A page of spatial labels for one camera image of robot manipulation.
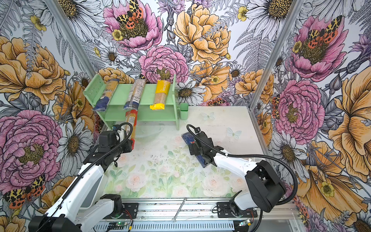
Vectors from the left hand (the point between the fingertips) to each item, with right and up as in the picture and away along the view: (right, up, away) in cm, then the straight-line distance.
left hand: (129, 145), depth 82 cm
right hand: (+39, -2, +7) cm, 40 cm away
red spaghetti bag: (-2, +17, +7) cm, 18 cm away
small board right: (+60, -36, -11) cm, 71 cm away
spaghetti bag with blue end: (-14, +23, -1) cm, 27 cm away
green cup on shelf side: (+29, +21, +32) cm, 49 cm away
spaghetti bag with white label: (+2, +29, +4) cm, 29 cm away
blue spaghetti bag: (+33, +2, +16) cm, 37 cm away
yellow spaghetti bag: (+17, +32, +7) cm, 37 cm away
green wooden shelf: (+13, +25, +3) cm, 28 cm away
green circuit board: (-1, -36, -11) cm, 38 cm away
